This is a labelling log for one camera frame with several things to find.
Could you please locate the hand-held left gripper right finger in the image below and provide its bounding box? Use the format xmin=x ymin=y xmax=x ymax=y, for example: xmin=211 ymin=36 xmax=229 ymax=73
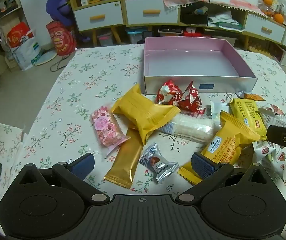
xmin=177 ymin=152 xmax=269 ymax=206

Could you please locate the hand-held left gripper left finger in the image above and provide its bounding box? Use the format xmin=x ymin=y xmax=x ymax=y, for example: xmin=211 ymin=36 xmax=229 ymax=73
xmin=17 ymin=153 xmax=111 ymax=206

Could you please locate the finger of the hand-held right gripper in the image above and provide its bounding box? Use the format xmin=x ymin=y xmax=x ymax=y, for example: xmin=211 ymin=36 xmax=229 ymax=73
xmin=267 ymin=125 xmax=286 ymax=146

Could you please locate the white nut snack packet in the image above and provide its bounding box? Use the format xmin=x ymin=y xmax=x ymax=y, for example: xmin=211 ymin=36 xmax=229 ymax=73
xmin=258 ymin=104 xmax=286 ymax=133
xmin=270 ymin=151 xmax=286 ymax=178
xmin=253 ymin=141 xmax=279 ymax=165

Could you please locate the yellow waffle snack packet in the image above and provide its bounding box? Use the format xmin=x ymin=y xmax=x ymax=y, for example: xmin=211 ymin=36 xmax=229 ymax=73
xmin=178 ymin=111 xmax=261 ymax=186

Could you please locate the yellow red label snack packet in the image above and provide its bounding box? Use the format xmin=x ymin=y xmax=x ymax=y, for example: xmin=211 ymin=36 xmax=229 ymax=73
xmin=229 ymin=98 xmax=268 ymax=140

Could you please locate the clear rice cracker packet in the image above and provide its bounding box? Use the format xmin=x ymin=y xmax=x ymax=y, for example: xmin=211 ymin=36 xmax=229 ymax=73
xmin=159 ymin=112 xmax=216 ymax=144

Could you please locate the gold bar snack packet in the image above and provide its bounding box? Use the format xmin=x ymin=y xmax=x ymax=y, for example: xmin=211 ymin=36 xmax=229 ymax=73
xmin=104 ymin=127 xmax=144 ymax=189

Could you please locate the small orange snack packet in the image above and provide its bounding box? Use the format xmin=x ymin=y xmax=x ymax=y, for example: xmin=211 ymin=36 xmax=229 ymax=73
xmin=238 ymin=92 xmax=266 ymax=102

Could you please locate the pink floral snack packet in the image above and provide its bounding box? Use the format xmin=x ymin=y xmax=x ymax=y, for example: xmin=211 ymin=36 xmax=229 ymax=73
xmin=90 ymin=106 xmax=131 ymax=153

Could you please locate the silver blue candy packet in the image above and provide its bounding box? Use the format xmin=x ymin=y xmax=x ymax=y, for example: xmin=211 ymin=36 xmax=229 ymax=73
xmin=138 ymin=142 xmax=179 ymax=184

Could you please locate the small clear white packet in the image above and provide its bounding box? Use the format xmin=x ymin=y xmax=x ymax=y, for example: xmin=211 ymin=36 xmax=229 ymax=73
xmin=205 ymin=100 xmax=231 ymax=120

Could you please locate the red triangular snack packet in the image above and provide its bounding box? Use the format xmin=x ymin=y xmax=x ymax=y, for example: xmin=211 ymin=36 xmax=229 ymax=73
xmin=178 ymin=81 xmax=207 ymax=114
xmin=155 ymin=79 xmax=183 ymax=105

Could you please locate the large plain yellow snack packet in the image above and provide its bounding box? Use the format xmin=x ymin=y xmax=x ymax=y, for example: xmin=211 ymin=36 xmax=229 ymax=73
xmin=111 ymin=84 xmax=181 ymax=145

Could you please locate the pink silver cardboard box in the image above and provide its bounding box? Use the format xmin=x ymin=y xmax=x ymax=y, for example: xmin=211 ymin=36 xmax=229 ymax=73
xmin=143 ymin=37 xmax=258 ymax=95

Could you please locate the floral cloth cover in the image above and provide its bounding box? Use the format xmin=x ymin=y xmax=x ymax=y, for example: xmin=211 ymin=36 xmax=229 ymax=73
xmin=0 ymin=121 xmax=23 ymax=230

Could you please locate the round white fan base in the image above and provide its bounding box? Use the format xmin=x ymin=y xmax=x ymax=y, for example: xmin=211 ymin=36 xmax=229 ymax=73
xmin=34 ymin=51 xmax=58 ymax=67

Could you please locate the pile of white green cloth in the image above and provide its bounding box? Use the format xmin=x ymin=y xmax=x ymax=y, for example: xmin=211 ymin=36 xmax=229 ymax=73
xmin=208 ymin=11 xmax=243 ymax=30

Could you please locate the long wooden console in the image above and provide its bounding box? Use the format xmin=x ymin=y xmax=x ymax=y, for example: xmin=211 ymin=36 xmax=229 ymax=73
xmin=179 ymin=1 xmax=286 ymax=55

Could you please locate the white shopping bag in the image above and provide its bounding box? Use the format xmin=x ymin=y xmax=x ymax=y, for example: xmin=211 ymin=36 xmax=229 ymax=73
xmin=5 ymin=29 xmax=42 ymax=71

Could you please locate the red printed barrel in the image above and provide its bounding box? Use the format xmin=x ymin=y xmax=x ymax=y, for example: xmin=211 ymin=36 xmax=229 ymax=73
xmin=45 ymin=21 xmax=77 ymax=56

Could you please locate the clear plastic storage box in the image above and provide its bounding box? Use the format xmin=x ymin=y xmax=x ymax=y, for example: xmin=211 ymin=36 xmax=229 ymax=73
xmin=97 ymin=29 xmax=113 ymax=47
xmin=126 ymin=27 xmax=143 ymax=44

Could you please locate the flat red box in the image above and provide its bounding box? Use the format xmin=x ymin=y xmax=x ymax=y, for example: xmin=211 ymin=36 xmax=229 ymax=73
xmin=183 ymin=30 xmax=203 ymax=37

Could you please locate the black keyboard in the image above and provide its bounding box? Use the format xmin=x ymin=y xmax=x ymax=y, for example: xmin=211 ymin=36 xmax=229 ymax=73
xmin=158 ymin=26 xmax=183 ymax=37

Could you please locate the pink cloth runner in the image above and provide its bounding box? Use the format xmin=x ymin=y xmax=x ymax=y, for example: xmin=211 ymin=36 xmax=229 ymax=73
xmin=158 ymin=0 xmax=268 ymax=18

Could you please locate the red gift bag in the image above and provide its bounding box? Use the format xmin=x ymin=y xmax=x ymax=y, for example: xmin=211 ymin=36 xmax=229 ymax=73
xmin=7 ymin=22 xmax=33 ymax=48

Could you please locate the purple plush toy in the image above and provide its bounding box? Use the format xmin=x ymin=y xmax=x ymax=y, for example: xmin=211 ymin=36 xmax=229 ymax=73
xmin=45 ymin=0 xmax=91 ymax=43

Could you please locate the black floor cable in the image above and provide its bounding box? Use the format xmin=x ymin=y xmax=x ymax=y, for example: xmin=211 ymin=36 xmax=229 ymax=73
xmin=50 ymin=52 xmax=70 ymax=72

